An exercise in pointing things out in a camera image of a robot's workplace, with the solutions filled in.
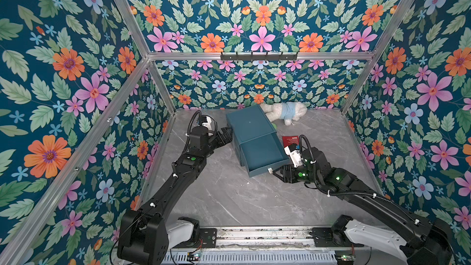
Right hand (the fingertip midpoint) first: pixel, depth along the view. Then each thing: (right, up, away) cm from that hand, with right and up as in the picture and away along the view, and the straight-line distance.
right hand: (279, 168), depth 74 cm
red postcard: (+9, +9, +30) cm, 33 cm away
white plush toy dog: (+10, +26, +34) cm, 44 cm away
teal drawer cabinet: (-10, +11, +5) cm, 15 cm away
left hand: (-22, +16, +6) cm, 28 cm away
